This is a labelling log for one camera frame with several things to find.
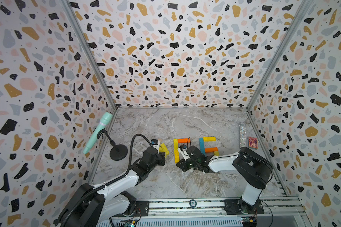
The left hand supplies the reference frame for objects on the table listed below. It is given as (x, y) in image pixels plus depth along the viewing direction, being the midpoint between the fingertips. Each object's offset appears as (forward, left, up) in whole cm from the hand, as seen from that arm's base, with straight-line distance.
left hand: (168, 152), depth 86 cm
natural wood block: (+14, +6, -8) cm, 17 cm away
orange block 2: (+7, -29, -9) cm, 31 cm away
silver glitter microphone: (+16, -53, -6) cm, 56 cm away
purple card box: (+11, -59, -8) cm, 60 cm away
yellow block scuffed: (+15, -29, -8) cm, 33 cm away
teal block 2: (+5, -23, -8) cm, 24 cm away
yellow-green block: (+3, -32, -9) cm, 33 cm away
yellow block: (+2, -5, -7) cm, 9 cm away
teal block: (+10, -23, -9) cm, 27 cm away
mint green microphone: (+4, +31, +23) cm, 39 cm away
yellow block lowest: (+8, -4, -7) cm, 12 cm away
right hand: (-4, -7, -7) cm, 11 cm away
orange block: (+13, -10, -7) cm, 18 cm away
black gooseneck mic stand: (+4, +33, -6) cm, 34 cm away
